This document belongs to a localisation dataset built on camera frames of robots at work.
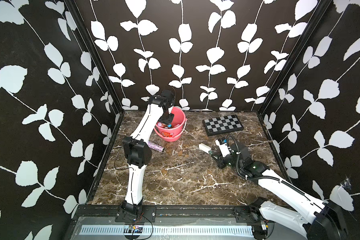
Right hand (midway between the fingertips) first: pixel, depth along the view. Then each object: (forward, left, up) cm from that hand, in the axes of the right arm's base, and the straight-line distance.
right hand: (211, 152), depth 80 cm
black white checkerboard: (+32, -14, -14) cm, 37 cm away
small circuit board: (-33, +38, -15) cm, 53 cm away
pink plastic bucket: (+16, +23, -3) cm, 28 cm away
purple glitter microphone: (+10, +34, -11) cm, 37 cm away
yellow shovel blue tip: (+18, +24, +1) cm, 30 cm away
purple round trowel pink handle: (+18, +30, +3) cm, 35 cm away
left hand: (+21, +26, +4) cm, 34 cm away
